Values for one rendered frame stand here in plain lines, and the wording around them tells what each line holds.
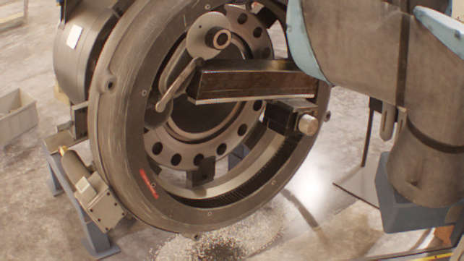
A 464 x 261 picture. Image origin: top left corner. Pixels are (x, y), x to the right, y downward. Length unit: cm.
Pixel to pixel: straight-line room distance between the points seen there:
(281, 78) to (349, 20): 58
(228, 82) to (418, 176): 55
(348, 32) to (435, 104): 16
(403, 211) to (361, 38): 25
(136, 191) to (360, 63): 59
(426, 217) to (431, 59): 25
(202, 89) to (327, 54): 43
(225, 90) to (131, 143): 24
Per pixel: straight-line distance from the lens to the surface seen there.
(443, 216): 66
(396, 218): 61
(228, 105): 126
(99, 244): 148
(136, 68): 85
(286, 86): 112
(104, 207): 99
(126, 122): 88
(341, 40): 55
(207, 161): 124
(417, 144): 59
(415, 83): 55
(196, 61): 91
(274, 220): 166
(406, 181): 60
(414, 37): 55
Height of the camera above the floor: 105
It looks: 28 degrees down
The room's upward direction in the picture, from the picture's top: 2 degrees clockwise
